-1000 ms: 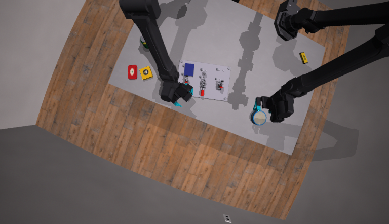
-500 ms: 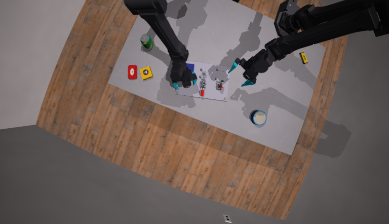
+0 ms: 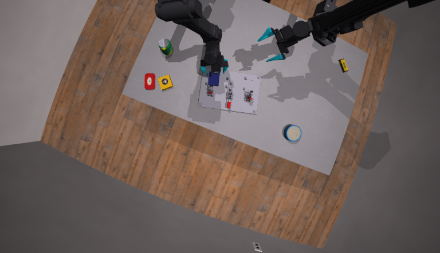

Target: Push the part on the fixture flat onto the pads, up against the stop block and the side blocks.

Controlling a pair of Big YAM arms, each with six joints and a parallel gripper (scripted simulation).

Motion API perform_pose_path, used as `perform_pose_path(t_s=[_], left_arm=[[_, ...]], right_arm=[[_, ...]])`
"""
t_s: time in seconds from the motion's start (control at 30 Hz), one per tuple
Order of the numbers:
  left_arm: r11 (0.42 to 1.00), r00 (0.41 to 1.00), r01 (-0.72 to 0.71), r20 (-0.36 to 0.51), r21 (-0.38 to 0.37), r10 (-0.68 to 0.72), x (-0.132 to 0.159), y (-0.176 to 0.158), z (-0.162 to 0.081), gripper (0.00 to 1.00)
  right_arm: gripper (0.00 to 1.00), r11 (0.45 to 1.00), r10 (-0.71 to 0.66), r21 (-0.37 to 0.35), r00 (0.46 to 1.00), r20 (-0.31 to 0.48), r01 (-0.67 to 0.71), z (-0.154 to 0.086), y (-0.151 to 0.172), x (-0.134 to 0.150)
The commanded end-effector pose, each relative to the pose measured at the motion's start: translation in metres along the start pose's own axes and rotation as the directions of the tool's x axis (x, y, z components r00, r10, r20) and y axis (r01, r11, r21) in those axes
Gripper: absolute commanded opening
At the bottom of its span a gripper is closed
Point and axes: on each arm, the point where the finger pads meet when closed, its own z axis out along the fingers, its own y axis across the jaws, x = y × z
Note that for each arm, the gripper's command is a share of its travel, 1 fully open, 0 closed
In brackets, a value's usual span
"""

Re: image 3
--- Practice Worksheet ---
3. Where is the green drink can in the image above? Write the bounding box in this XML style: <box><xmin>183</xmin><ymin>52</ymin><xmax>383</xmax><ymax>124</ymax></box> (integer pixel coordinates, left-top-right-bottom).
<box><xmin>159</xmin><ymin>38</ymin><xmax>174</xmax><ymax>55</ymax></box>

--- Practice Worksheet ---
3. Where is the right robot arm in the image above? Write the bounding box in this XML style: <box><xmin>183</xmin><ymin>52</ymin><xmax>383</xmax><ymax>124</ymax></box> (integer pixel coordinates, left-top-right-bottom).
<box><xmin>155</xmin><ymin>0</ymin><xmax>222</xmax><ymax>74</ymax></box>

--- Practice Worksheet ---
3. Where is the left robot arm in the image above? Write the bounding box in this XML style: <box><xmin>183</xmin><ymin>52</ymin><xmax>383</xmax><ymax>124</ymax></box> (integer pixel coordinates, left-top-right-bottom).
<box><xmin>276</xmin><ymin>0</ymin><xmax>435</xmax><ymax>48</ymax></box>

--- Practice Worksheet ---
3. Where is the red mint tin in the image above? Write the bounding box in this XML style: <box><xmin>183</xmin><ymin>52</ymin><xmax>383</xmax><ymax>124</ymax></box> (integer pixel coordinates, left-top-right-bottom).
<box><xmin>144</xmin><ymin>73</ymin><xmax>155</xmax><ymax>89</ymax></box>

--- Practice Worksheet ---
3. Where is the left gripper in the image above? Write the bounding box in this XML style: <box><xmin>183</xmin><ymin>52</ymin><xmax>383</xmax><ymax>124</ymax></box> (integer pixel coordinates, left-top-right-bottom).
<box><xmin>258</xmin><ymin>27</ymin><xmax>289</xmax><ymax>62</ymax></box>

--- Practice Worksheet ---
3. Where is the blue and beige round tin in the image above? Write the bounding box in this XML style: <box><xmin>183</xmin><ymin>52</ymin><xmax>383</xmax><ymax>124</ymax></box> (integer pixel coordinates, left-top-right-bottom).
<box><xmin>284</xmin><ymin>125</ymin><xmax>301</xmax><ymax>141</ymax></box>

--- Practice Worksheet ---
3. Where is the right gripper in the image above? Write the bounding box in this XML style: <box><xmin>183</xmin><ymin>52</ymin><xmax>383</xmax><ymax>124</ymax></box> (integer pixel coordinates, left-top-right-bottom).
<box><xmin>201</xmin><ymin>56</ymin><xmax>229</xmax><ymax>75</ymax></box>

